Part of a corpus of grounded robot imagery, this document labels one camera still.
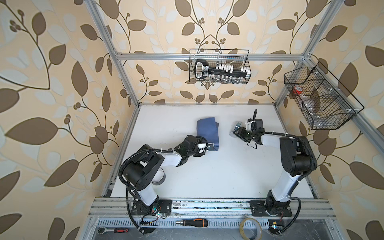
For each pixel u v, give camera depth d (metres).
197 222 0.69
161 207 0.74
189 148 0.73
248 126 0.91
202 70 0.85
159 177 0.81
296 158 0.50
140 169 0.47
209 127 0.99
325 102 0.73
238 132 0.92
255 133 0.79
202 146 0.81
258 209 0.73
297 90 0.89
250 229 0.69
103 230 0.68
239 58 0.91
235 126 1.02
